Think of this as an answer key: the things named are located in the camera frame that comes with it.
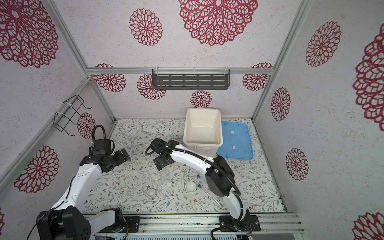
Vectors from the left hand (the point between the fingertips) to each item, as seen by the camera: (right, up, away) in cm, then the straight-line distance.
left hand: (122, 161), depth 84 cm
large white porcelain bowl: (+39, -15, +2) cm, 41 cm away
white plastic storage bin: (+48, +18, +29) cm, 59 cm away
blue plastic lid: (+71, +10, +22) cm, 76 cm away
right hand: (+24, +1, +2) cm, 24 cm away
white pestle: (+34, -9, +6) cm, 36 cm away
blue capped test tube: (+45, -15, +3) cm, 47 cm away
